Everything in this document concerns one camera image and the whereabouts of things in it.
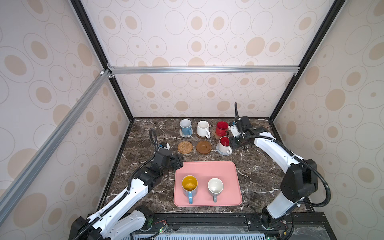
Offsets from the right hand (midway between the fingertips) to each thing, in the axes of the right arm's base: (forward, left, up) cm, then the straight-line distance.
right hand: (234, 142), depth 89 cm
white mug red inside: (+2, +5, -6) cm, 7 cm away
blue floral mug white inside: (+19, +30, -5) cm, 36 cm away
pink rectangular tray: (-12, +18, -13) cm, 25 cm away
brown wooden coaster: (+14, +20, -12) cm, 27 cm away
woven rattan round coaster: (+6, +30, -13) cm, 34 cm away
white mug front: (-22, +12, -11) cm, 28 cm away
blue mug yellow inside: (-21, +27, -12) cm, 36 cm away
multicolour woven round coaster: (+16, +31, -13) cm, 37 cm away
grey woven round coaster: (+1, +6, -13) cm, 15 cm away
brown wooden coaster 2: (+6, +18, -13) cm, 23 cm away
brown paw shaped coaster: (+15, +8, -13) cm, 21 cm away
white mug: (+15, +18, -5) cm, 24 cm away
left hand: (-12, +29, +4) cm, 32 cm away
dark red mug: (+19, +4, -9) cm, 21 cm away
